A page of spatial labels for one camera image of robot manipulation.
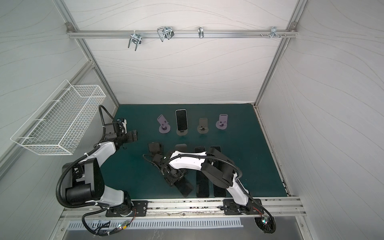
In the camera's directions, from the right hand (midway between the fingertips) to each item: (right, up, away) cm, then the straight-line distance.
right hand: (179, 176), depth 84 cm
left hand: (-31, +25, +9) cm, 41 cm away
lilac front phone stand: (-12, +27, +19) cm, 35 cm away
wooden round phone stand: (+1, +16, +2) cm, 17 cm away
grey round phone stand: (+15, +27, +17) cm, 35 cm away
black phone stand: (-14, +16, +2) cm, 21 cm away
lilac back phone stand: (+28, +29, +20) cm, 46 cm away
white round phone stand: (0, +23, +20) cm, 31 cm away
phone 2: (+3, -5, -2) cm, 6 cm away
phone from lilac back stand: (+14, -4, -1) cm, 14 cm away
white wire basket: (-54, +30, -16) cm, 64 cm away
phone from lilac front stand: (+24, +14, +12) cm, 31 cm away
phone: (0, +36, +11) cm, 37 cm away
